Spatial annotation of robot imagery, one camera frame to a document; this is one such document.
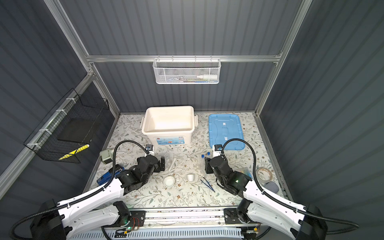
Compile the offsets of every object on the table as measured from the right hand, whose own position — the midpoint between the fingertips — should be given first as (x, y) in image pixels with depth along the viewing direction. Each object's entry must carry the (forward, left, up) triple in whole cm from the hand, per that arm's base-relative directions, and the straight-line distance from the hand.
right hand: (210, 159), depth 79 cm
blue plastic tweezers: (-8, +2, -14) cm, 17 cm away
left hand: (+2, +29, -1) cm, 29 cm away
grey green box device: (+7, +63, -8) cm, 64 cm away
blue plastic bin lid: (+34, -13, -15) cm, 39 cm away
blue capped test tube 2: (+2, +1, 0) cm, 3 cm away
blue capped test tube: (+1, +4, +1) cm, 4 cm away
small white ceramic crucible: (-5, +11, -12) cm, 17 cm away
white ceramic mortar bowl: (-7, +23, -13) cm, 28 cm away
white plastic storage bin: (+35, +28, -13) cm, 47 cm away
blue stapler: (-6, +58, -10) cm, 60 cm away
